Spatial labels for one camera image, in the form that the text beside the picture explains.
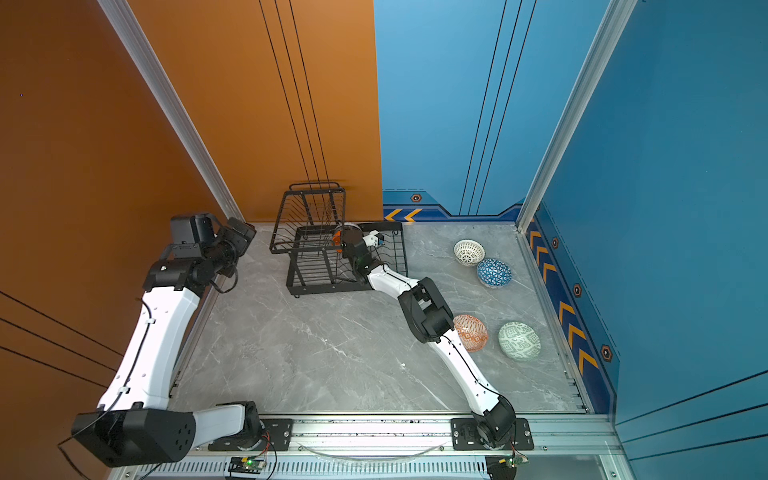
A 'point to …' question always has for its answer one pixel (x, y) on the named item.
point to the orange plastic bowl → (336, 239)
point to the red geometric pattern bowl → (471, 331)
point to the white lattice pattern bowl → (469, 252)
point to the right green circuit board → (516, 460)
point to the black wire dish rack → (311, 227)
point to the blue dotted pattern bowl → (493, 273)
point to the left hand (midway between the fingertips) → (248, 232)
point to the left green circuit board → (243, 464)
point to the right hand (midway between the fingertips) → (336, 226)
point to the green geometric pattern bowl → (519, 341)
